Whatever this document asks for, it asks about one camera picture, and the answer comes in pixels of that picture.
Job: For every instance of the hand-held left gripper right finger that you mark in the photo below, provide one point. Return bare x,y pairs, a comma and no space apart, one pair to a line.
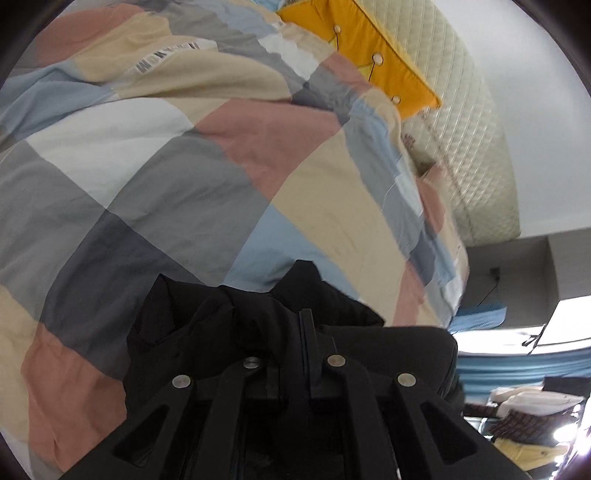
337,369

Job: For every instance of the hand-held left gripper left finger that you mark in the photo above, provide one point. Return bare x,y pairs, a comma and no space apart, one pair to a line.
251,374

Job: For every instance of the black puffer jacket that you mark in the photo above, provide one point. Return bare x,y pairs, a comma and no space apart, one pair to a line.
207,323

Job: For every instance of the white folded clothes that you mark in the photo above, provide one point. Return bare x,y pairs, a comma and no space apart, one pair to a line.
531,399

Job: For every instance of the blue towel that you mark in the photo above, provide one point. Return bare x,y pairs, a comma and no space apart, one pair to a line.
480,316

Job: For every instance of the blue curtain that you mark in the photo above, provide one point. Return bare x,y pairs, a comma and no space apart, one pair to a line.
503,367

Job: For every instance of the plaid cloth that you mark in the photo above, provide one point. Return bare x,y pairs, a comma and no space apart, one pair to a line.
521,424

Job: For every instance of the grey wardrobe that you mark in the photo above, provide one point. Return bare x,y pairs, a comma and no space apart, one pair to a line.
512,267

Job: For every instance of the yellow garment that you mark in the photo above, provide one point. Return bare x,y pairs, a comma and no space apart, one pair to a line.
531,454

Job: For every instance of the cream floral pillow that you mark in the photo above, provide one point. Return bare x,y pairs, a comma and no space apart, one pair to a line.
418,154

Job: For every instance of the checkered pastel duvet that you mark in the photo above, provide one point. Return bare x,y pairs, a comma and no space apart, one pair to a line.
161,161

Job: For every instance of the cream quilted headboard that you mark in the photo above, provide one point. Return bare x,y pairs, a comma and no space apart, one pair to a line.
471,138

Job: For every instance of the yellow crown pillow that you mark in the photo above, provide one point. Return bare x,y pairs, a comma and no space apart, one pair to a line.
369,41

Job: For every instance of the black wall socket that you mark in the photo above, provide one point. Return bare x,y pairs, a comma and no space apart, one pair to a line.
495,272

